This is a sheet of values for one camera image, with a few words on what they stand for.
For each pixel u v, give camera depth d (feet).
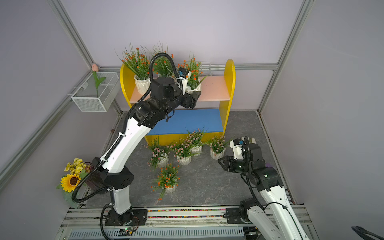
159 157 2.75
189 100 1.92
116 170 1.52
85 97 2.60
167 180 2.31
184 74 1.70
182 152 2.66
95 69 2.93
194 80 1.75
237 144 2.11
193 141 2.76
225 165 2.09
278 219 1.42
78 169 2.11
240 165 1.95
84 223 2.43
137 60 2.19
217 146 2.78
